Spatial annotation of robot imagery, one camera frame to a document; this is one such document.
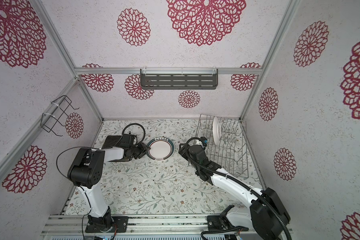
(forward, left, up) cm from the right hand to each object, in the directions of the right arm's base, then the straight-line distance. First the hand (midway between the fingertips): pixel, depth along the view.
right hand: (181, 145), depth 81 cm
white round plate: (+16, -22, -6) cm, 28 cm away
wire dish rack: (+8, -33, -19) cm, 39 cm away
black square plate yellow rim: (+14, +50, -17) cm, 55 cm away
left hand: (+7, +22, -18) cm, 30 cm away
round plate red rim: (+9, +14, -18) cm, 24 cm away
